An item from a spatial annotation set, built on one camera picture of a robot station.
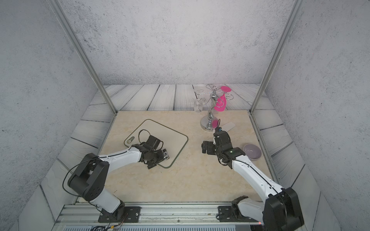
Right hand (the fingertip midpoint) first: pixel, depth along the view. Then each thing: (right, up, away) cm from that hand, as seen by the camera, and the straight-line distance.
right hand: (210, 145), depth 83 cm
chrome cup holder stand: (+4, +12, +28) cm, 31 cm away
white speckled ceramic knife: (+18, +10, +29) cm, 35 cm away
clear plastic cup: (-5, +25, +24) cm, 36 cm away
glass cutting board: (-25, -1, +24) cm, 35 cm away
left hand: (-26, -11, +7) cm, 29 cm away
